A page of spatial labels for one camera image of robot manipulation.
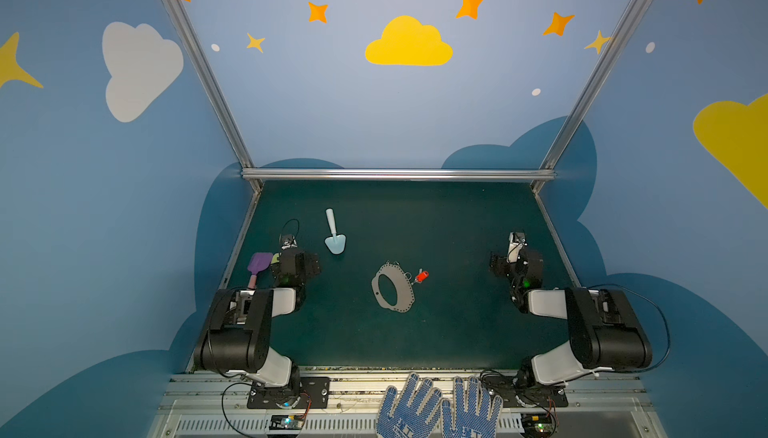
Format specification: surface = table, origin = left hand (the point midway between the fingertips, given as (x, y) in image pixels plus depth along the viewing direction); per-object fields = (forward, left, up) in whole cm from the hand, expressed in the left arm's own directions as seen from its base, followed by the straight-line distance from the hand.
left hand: (302, 257), depth 95 cm
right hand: (+3, -67, +3) cm, 68 cm away
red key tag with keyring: (-4, -39, -4) cm, 39 cm away
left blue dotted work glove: (-41, -35, -3) cm, 54 cm away
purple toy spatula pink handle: (-1, +14, -2) cm, 14 cm away
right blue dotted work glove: (-43, -50, -3) cm, 66 cm away
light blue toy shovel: (+8, -9, -4) cm, 13 cm away
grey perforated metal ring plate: (-7, -33, -4) cm, 34 cm away
